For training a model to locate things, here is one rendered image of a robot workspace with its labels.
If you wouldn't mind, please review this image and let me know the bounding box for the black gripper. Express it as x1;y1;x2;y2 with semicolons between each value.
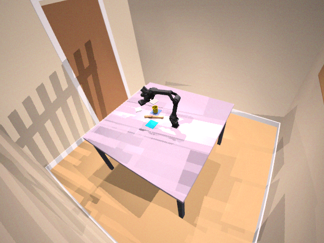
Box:
138;95;150;106

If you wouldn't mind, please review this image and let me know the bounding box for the yellow cup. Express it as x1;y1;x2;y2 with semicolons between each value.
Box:
152;105;158;113

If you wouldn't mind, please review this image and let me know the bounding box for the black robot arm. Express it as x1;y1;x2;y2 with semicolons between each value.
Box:
140;87;181;128

